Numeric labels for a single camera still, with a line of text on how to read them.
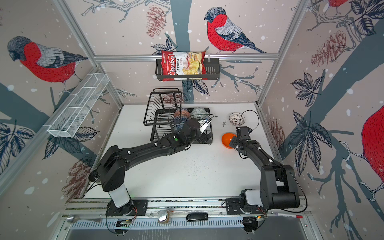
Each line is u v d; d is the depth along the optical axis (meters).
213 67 0.95
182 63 0.88
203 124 0.68
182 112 1.10
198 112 1.10
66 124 0.70
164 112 1.07
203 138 0.73
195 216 0.68
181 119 1.06
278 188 0.42
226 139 0.96
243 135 0.71
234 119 1.09
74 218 0.70
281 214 0.71
